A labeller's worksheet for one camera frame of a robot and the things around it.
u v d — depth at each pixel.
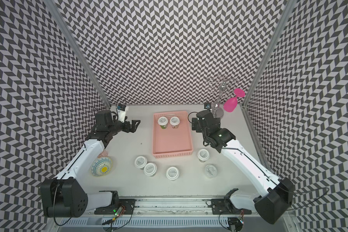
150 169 0.79
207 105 0.62
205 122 0.53
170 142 0.97
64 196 0.39
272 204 0.37
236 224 0.71
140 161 0.82
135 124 0.75
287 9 0.69
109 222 0.68
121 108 0.71
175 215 0.71
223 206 0.65
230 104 0.96
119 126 0.70
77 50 0.87
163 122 0.99
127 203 0.73
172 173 0.79
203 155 0.85
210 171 0.80
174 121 1.00
